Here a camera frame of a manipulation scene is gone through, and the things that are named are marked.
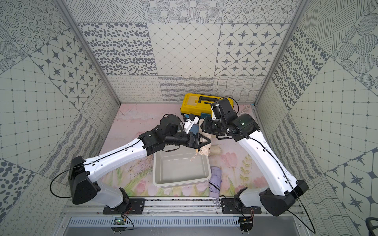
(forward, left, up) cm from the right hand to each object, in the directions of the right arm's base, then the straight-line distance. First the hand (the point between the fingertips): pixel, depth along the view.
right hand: (204, 128), depth 68 cm
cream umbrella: (-9, 0, -4) cm, 10 cm away
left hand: (-5, -1, 0) cm, 5 cm away
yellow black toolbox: (+30, +2, -13) cm, 32 cm away
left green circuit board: (-34, +42, -32) cm, 63 cm away
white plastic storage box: (-7, +19, -32) cm, 38 cm away
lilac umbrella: (-16, -7, -28) cm, 32 cm away
